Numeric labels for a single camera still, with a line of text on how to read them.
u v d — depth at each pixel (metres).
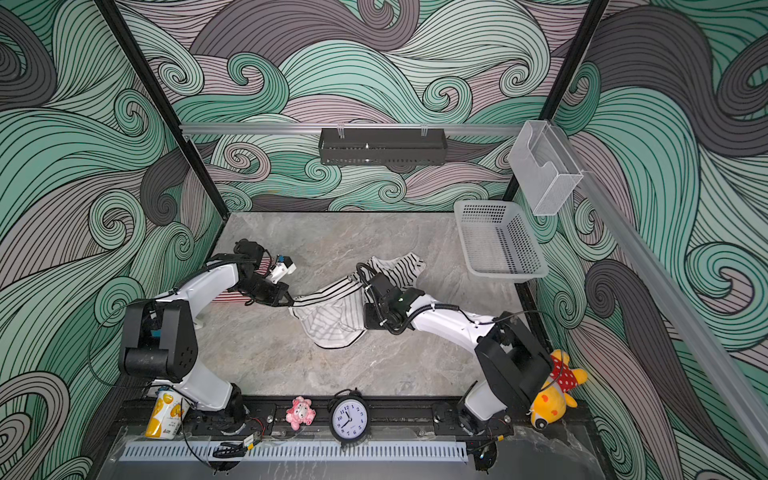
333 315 0.89
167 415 0.69
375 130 0.93
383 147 0.89
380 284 0.66
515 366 0.43
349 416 0.71
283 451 0.70
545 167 0.78
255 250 0.79
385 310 0.64
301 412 0.71
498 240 1.11
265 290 0.77
